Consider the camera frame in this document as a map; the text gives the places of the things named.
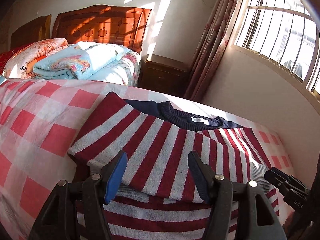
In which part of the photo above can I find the light blue floral folded quilt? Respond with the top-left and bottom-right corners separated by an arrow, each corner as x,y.
32,41 -> 142,86

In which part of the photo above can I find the pink white checkered bedsheet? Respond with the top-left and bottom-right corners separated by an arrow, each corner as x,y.
1,79 -> 294,239

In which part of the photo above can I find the dark brown wooden headboard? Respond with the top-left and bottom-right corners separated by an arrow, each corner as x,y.
10,15 -> 52,49

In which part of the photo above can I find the pink floral folded quilt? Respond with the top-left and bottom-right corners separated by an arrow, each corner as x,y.
2,38 -> 69,79

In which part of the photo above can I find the barred window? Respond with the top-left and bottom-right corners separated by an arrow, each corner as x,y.
234,0 -> 319,96

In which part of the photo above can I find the pink floral curtain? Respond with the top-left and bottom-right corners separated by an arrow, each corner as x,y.
184,0 -> 241,102

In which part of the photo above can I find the wooden nightstand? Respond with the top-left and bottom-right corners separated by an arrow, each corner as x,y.
138,54 -> 190,97

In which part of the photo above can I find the red grey striped navy sweater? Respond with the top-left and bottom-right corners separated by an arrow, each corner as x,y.
68,92 -> 279,239

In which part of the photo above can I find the orange wooden headboard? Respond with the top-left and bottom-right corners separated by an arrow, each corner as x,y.
52,4 -> 151,54

